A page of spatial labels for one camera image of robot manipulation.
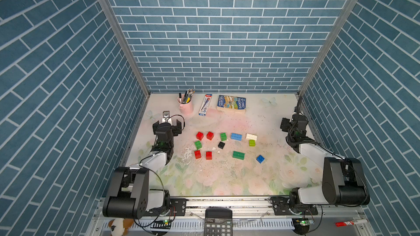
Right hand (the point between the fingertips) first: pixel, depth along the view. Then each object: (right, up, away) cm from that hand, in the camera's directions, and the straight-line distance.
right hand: (293, 120), depth 92 cm
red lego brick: (-54, -9, +5) cm, 55 cm away
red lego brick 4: (-48, -18, -5) cm, 51 cm away
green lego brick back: (-39, -10, +3) cm, 41 cm away
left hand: (-68, 0, -3) cm, 68 cm away
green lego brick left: (-54, -14, -1) cm, 56 cm away
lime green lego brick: (-23, -13, +2) cm, 27 cm away
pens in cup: (-61, +15, +7) cm, 63 cm away
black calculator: (-43, -41, -24) cm, 64 cm away
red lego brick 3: (-54, -18, -5) cm, 57 cm away
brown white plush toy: (-83, -41, -26) cm, 96 cm away
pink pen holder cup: (-63, +6, +12) cm, 65 cm away
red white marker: (+15, -42, -22) cm, 50 cm away
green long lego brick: (-31, -19, -3) cm, 37 cm away
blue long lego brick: (-32, -10, +5) cm, 34 cm away
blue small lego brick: (-20, -21, -4) cm, 29 cm away
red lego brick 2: (-48, -9, +4) cm, 49 cm away
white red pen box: (-52, +9, +22) cm, 57 cm away
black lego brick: (-41, -14, +2) cm, 44 cm away
